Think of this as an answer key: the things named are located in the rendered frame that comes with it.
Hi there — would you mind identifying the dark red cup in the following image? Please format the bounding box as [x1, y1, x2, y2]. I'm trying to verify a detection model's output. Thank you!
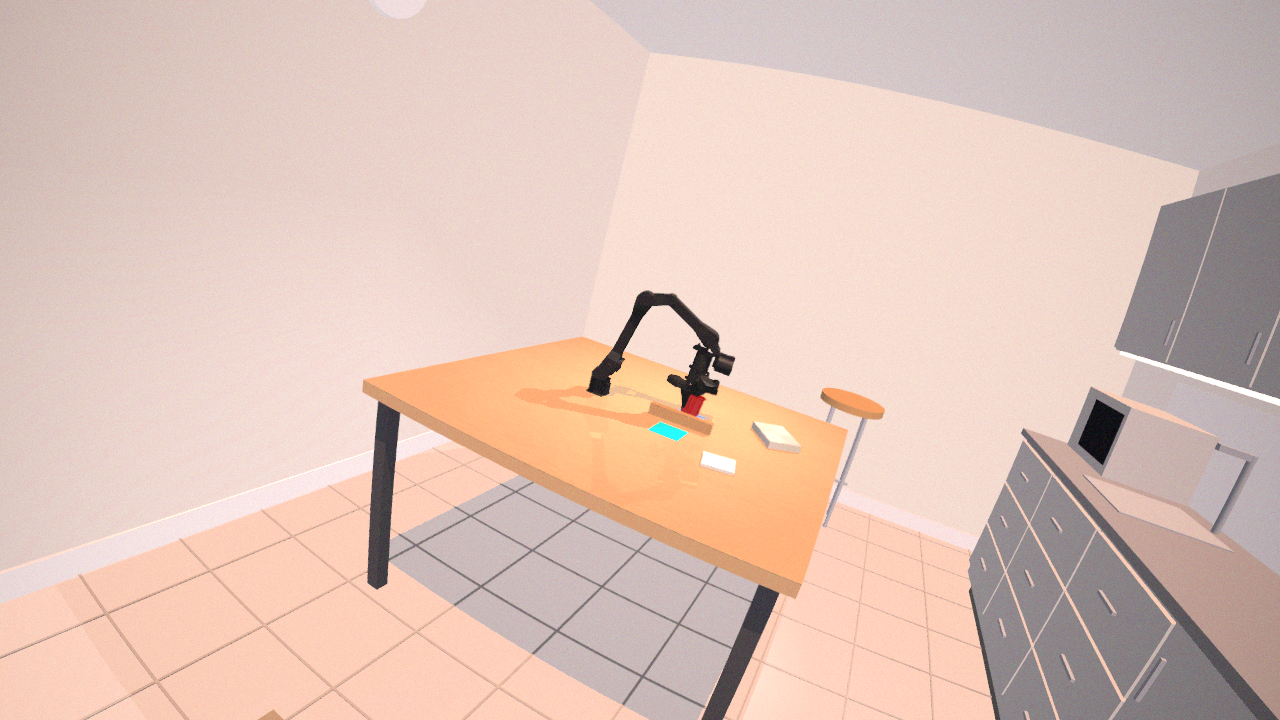
[681, 395, 707, 416]

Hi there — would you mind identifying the pale pink flat square pad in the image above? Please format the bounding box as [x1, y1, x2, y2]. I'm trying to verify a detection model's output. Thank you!
[700, 451, 736, 477]

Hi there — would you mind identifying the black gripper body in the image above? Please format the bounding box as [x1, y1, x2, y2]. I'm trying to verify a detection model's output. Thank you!
[667, 363, 710, 392]

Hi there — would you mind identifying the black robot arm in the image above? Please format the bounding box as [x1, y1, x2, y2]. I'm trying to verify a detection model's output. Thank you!
[586, 290, 735, 397]

